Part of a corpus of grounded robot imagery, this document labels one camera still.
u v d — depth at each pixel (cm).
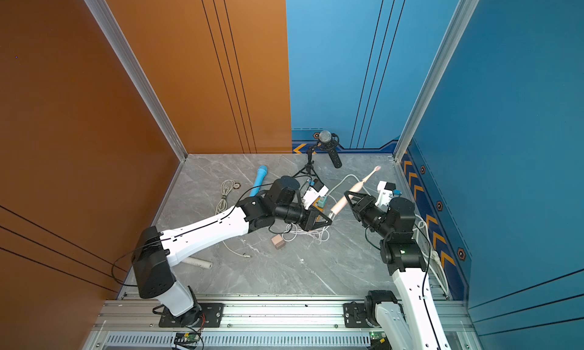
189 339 72
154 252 47
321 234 85
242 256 87
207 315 74
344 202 68
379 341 70
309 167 105
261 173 109
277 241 87
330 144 94
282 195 57
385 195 65
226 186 108
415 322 41
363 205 61
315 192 64
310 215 61
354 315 72
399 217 50
